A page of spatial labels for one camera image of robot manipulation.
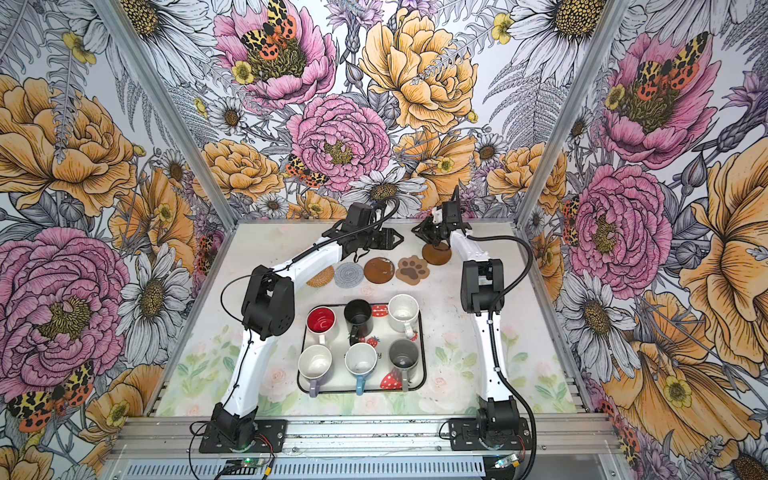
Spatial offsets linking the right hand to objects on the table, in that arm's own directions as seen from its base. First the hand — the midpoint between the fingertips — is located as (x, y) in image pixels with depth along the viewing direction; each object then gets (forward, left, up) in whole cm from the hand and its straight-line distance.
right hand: (415, 234), depth 112 cm
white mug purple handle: (-45, +31, -4) cm, 55 cm away
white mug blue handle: (-45, +18, -2) cm, 48 cm away
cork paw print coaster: (-12, +2, -5) cm, 14 cm away
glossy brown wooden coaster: (-13, +13, -4) cm, 19 cm away
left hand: (-12, +7, +8) cm, 16 cm away
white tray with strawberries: (-45, +11, -1) cm, 46 cm away
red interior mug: (-33, +31, -2) cm, 45 cm away
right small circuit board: (-68, -18, -5) cm, 71 cm away
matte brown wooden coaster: (-7, -7, -3) cm, 11 cm away
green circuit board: (-68, +44, -6) cm, 81 cm away
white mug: (-29, +6, -4) cm, 30 cm away
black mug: (-33, +19, -2) cm, 38 cm away
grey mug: (-44, +6, -1) cm, 45 cm away
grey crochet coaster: (-15, +24, -4) cm, 28 cm away
